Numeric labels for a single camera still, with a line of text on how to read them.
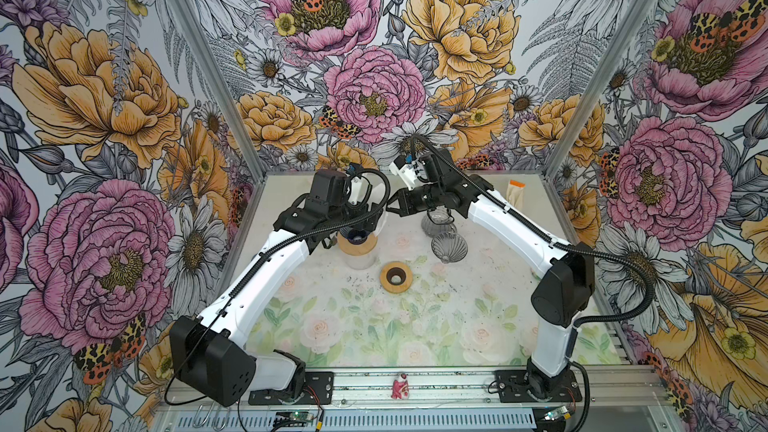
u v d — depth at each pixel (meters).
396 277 0.94
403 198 0.70
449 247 0.97
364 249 0.87
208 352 0.38
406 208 0.70
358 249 0.87
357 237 0.89
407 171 0.73
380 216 0.77
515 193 1.02
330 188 0.57
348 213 0.65
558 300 0.48
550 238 0.49
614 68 0.90
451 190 0.62
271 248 0.48
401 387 0.71
